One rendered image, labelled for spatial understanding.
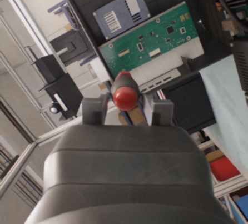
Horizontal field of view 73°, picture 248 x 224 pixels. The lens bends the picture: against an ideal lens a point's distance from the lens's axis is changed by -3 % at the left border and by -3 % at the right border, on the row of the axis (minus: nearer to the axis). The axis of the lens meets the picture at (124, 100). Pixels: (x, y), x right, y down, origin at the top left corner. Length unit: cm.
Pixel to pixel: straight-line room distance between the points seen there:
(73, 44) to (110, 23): 185
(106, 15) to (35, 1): 447
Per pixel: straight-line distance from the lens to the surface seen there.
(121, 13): 31
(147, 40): 30
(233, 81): 40
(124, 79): 15
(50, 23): 461
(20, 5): 98
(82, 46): 214
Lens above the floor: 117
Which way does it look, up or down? 7 degrees up
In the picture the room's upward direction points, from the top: 116 degrees counter-clockwise
